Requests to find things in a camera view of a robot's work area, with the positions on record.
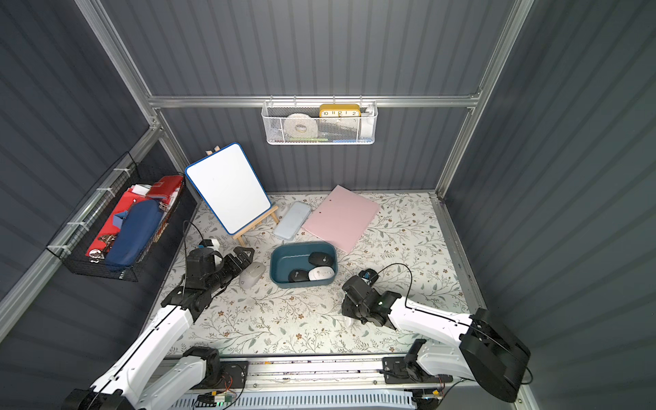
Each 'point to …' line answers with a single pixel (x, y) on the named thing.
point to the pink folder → (342, 219)
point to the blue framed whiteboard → (228, 184)
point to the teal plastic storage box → (286, 257)
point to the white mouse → (321, 272)
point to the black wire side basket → (71, 245)
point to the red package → (163, 190)
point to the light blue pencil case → (294, 218)
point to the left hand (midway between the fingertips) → (246, 256)
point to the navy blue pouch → (136, 226)
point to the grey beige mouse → (251, 274)
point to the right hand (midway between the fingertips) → (347, 304)
